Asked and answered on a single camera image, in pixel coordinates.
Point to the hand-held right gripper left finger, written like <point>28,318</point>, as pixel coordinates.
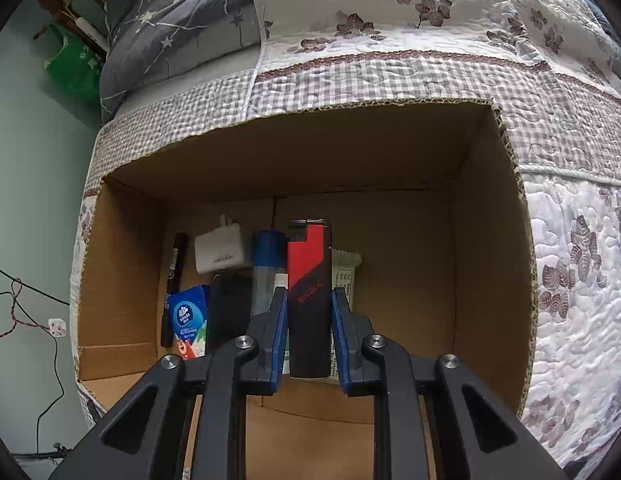
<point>278,340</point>

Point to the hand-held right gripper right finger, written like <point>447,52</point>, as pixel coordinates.
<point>343,355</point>

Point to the red and black lighter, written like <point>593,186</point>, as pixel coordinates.
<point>308,310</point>

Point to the black rectangular device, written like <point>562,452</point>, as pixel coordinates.
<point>228,310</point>

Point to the blue capped glue tube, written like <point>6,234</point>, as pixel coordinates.
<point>268,260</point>

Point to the green snack packet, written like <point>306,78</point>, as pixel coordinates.
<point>346,272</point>

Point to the blue tissue pack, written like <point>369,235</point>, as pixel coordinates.
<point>188,317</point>

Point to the cardboard box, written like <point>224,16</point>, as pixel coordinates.
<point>400,270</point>

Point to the white charger plug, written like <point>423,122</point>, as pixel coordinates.
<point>220,255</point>

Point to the black marker pen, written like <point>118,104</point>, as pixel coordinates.
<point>173,270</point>

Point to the floral quilted pillow mat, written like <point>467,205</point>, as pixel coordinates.
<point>390,25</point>

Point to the grey star print pillow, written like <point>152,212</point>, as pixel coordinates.
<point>180,20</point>

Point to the green shopping bag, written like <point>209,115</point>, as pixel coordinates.
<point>75,70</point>

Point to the white power strip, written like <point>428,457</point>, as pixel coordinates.
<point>93,32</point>

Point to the wooden coat rack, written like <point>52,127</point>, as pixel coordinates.
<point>48,2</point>

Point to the white wall plug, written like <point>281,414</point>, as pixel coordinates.
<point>57,327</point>

